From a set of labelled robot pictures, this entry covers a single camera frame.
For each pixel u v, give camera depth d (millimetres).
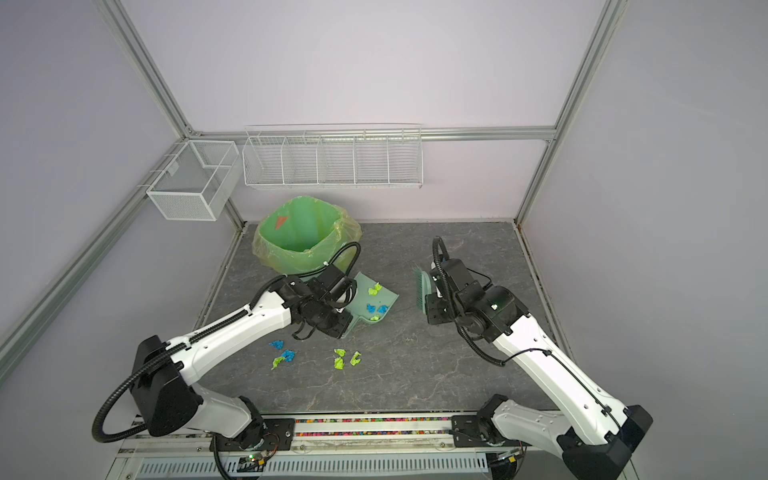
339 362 845
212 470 701
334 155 984
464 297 504
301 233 1000
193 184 1010
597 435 372
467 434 691
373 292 870
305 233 1019
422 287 792
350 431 754
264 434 720
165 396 399
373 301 868
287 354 866
